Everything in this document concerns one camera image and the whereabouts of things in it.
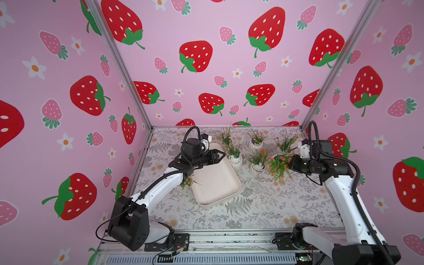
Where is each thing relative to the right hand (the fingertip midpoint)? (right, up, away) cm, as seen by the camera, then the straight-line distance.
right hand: (285, 162), depth 76 cm
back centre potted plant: (-9, +10, +20) cm, 24 cm away
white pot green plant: (-21, 0, +22) cm, 30 cm away
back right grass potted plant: (+8, +7, +22) cm, 24 cm away
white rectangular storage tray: (-31, -13, +20) cm, 39 cm away
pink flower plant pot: (-47, -11, +5) cm, 48 cm away
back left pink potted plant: (-27, +12, +22) cm, 36 cm away
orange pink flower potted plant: (-9, -1, +15) cm, 18 cm away
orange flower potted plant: (-5, -1, -6) cm, 8 cm away
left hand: (-29, +3, +3) cm, 29 cm away
